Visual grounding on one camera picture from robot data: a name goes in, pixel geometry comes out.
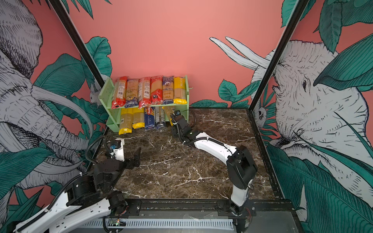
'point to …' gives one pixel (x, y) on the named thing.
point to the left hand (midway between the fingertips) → (131, 146)
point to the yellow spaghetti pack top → (179, 90)
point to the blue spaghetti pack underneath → (149, 122)
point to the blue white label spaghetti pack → (160, 124)
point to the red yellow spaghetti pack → (156, 90)
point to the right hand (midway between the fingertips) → (172, 125)
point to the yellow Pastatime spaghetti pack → (138, 118)
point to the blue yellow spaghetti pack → (131, 98)
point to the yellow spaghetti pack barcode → (126, 121)
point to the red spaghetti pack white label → (144, 92)
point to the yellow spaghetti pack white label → (169, 109)
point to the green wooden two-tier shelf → (112, 119)
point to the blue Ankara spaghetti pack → (168, 92)
